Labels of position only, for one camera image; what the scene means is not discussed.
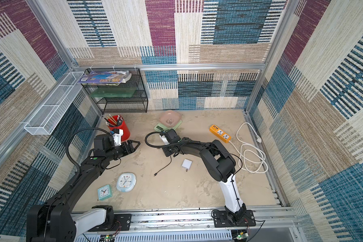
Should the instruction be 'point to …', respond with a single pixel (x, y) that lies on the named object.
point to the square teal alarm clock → (105, 192)
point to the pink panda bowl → (170, 118)
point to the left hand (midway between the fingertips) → (136, 144)
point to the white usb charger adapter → (186, 164)
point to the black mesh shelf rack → (137, 104)
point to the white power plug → (259, 139)
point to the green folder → (114, 92)
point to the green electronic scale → (159, 127)
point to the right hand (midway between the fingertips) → (169, 149)
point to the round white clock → (126, 182)
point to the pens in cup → (111, 122)
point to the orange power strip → (220, 133)
